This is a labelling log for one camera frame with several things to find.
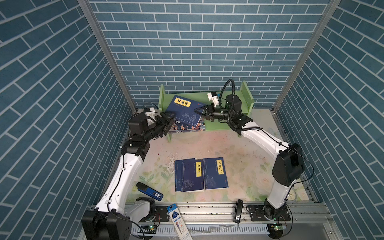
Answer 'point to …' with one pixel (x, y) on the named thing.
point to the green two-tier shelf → (169, 135)
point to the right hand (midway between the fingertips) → (193, 110)
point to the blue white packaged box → (178, 222)
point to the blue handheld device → (150, 191)
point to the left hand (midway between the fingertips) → (176, 117)
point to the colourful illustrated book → (179, 127)
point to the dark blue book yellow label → (192, 175)
